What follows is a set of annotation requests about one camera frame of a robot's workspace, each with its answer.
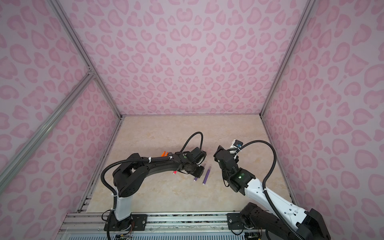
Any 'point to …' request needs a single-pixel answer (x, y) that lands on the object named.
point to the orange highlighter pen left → (164, 154)
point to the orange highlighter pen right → (166, 154)
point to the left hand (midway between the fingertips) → (203, 171)
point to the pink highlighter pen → (175, 172)
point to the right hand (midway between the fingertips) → (221, 147)
